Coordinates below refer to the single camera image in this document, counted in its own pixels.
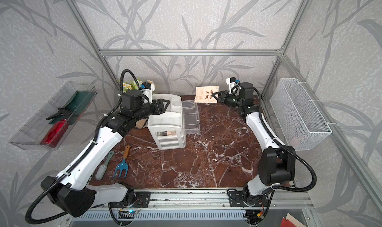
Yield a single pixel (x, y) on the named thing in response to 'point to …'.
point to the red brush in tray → (55, 134)
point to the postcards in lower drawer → (165, 133)
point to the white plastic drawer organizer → (167, 128)
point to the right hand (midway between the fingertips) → (212, 94)
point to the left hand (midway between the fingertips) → (166, 102)
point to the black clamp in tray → (65, 113)
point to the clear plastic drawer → (191, 122)
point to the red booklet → (290, 221)
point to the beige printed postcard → (204, 94)
